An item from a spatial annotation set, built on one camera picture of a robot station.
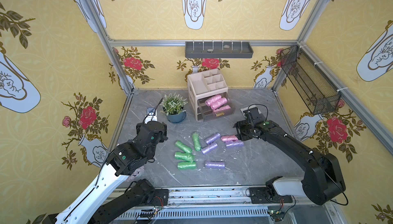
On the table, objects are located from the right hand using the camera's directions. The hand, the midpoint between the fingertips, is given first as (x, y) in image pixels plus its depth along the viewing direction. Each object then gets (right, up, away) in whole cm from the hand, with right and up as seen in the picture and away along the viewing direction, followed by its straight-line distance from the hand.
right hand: (231, 129), depth 86 cm
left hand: (-36, +5, -18) cm, 41 cm away
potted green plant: (-33, +13, +3) cm, 35 cm away
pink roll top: (0, -6, +6) cm, 9 cm away
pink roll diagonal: (-5, +15, +3) cm, 16 cm away
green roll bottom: (-24, -19, -4) cm, 31 cm away
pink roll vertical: (-3, +12, 0) cm, 13 cm away
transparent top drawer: (-13, +8, -5) cm, 16 cm away
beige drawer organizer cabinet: (-13, +20, +1) cm, 23 cm away
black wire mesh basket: (+46, +20, -3) cm, 51 cm away
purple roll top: (-9, -7, +7) cm, 13 cm away
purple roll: (-12, -11, +2) cm, 16 cm away
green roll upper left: (-27, -11, +2) cm, 29 cm away
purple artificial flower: (-48, -19, -13) cm, 53 cm away
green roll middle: (-26, -15, -2) cm, 30 cm away
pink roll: (-13, +15, +2) cm, 20 cm away
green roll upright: (-20, -7, +6) cm, 22 cm away
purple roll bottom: (-10, -18, -4) cm, 21 cm away
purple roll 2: (+2, -9, +4) cm, 10 cm away
